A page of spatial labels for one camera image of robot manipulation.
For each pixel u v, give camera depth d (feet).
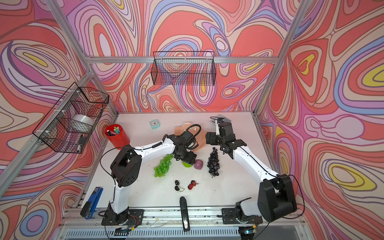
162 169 2.83
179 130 3.42
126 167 1.66
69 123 2.28
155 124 3.62
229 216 2.41
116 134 3.06
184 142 2.40
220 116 3.79
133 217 2.39
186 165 2.90
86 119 2.41
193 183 2.71
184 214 2.33
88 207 2.42
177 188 2.68
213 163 2.89
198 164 2.85
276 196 1.38
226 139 2.10
